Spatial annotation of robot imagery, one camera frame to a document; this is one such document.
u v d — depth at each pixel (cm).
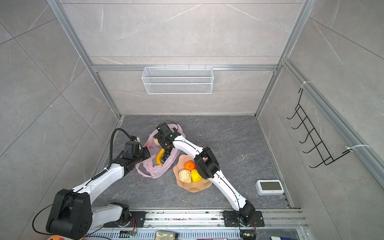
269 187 80
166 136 80
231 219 73
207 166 65
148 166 84
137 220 73
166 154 92
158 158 93
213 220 75
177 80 101
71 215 40
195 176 82
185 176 80
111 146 62
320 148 65
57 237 62
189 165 87
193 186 82
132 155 67
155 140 95
